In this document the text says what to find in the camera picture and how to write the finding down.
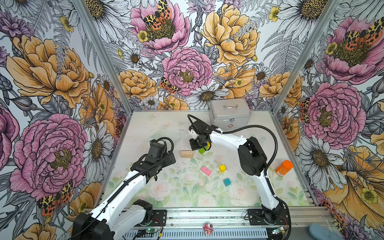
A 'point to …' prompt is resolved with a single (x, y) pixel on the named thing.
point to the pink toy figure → (207, 230)
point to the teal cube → (227, 182)
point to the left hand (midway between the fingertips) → (166, 162)
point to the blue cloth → (319, 232)
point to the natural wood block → (186, 154)
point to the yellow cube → (222, 168)
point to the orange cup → (284, 168)
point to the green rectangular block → (202, 150)
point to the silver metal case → (230, 115)
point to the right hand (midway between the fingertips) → (193, 150)
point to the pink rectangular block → (206, 170)
